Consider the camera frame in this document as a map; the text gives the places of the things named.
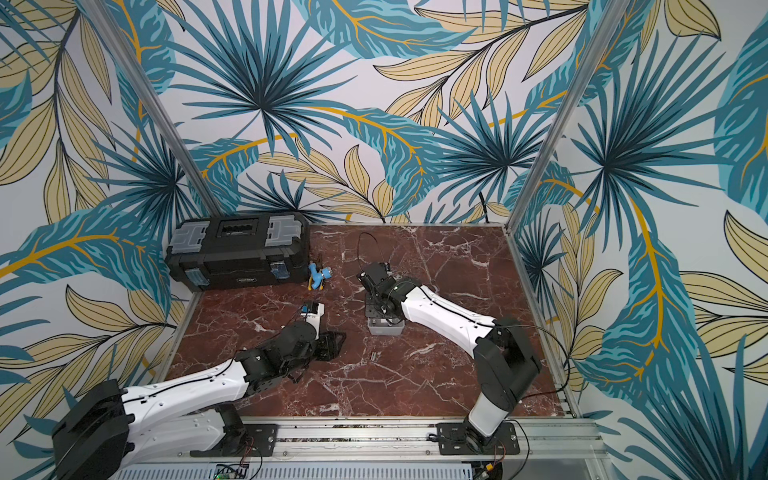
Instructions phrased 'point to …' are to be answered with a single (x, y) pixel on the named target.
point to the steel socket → (373, 356)
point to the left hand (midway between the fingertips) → (339, 339)
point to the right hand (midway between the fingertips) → (375, 306)
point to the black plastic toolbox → (224, 251)
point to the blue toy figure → (317, 277)
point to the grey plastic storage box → (385, 326)
